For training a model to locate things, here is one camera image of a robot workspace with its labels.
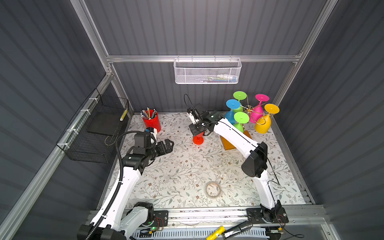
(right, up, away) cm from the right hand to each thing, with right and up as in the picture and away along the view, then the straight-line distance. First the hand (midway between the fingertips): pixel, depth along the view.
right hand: (194, 129), depth 87 cm
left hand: (-15, -8, -10) cm, 19 cm away
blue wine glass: (+20, +14, -9) cm, 26 cm away
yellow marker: (+9, -49, -20) cm, 53 cm away
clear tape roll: (+10, -34, -5) cm, 35 cm away
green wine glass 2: (+26, +19, -4) cm, 32 cm away
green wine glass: (+23, +6, -15) cm, 28 cm away
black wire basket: (-51, -3, -15) cm, 53 cm away
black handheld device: (+19, -45, -21) cm, 53 cm away
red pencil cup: (-29, +6, +11) cm, 32 cm away
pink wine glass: (+37, +11, +1) cm, 39 cm away
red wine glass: (+2, -7, +12) cm, 14 cm away
